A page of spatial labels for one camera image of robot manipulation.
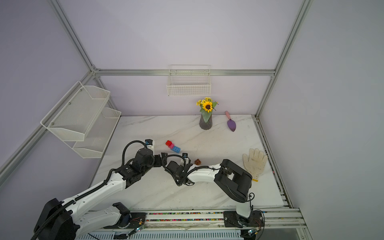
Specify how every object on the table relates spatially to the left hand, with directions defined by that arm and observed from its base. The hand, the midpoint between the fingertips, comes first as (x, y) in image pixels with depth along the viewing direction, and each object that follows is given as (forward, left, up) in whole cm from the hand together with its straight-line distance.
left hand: (159, 156), depth 84 cm
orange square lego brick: (+2, -22, -10) cm, 24 cm away
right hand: (-5, -12, -13) cm, 19 cm away
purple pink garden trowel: (+35, -48, -11) cm, 61 cm away
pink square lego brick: (+13, -5, -8) cm, 16 cm away
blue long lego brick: (+11, -7, -10) cm, 16 cm away
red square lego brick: (+14, -2, -7) cm, 16 cm away
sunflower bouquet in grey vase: (+30, -28, +12) cm, 42 cm away
